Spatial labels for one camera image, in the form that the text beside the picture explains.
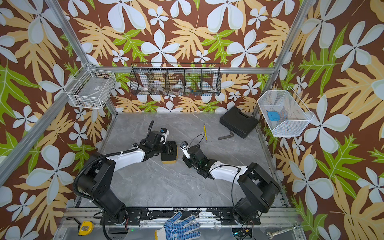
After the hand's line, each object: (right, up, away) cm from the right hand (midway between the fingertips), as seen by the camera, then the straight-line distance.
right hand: (186, 152), depth 89 cm
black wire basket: (-7, +47, +8) cm, 48 cm away
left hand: (-9, +5, +5) cm, 11 cm away
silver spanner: (+41, -36, -20) cm, 58 cm away
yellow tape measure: (-46, -33, -20) cm, 60 cm away
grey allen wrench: (+32, +9, +19) cm, 38 cm away
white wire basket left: (-56, +38, -3) cm, 67 cm away
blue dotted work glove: (-3, -35, -19) cm, 39 cm away
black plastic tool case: (+39, +19, +22) cm, 48 cm away
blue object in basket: (+50, +21, -5) cm, 55 cm away
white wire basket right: (+56, +23, -6) cm, 61 cm away
